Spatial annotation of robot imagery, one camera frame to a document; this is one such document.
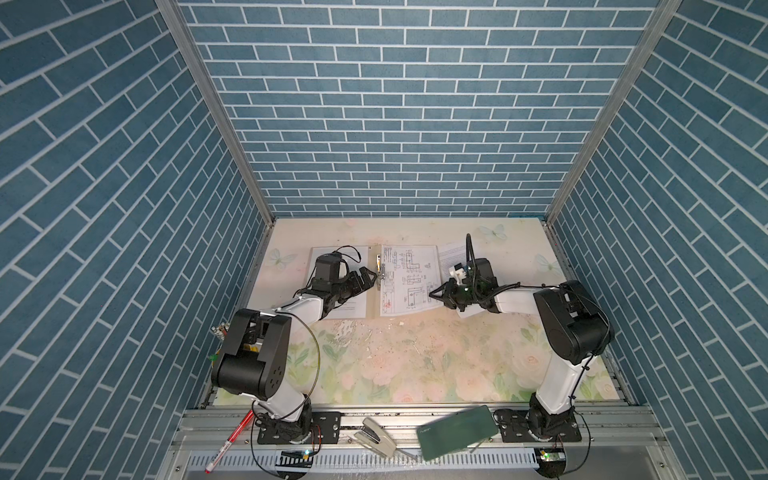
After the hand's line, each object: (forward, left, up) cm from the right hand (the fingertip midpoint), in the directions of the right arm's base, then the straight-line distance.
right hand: (429, 292), depth 94 cm
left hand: (+1, +19, +4) cm, 20 cm away
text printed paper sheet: (0, +21, +15) cm, 26 cm away
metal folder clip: (+8, +17, -3) cm, 19 cm away
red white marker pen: (-40, +46, -3) cm, 61 cm away
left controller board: (-45, +31, -7) cm, 55 cm away
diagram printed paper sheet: (+11, +6, -5) cm, 13 cm away
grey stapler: (-40, +12, -2) cm, 42 cm away
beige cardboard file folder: (+1, +18, -4) cm, 18 cm away
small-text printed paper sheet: (+20, -9, -5) cm, 23 cm away
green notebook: (-37, -7, -4) cm, 38 cm away
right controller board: (-40, -32, -10) cm, 52 cm away
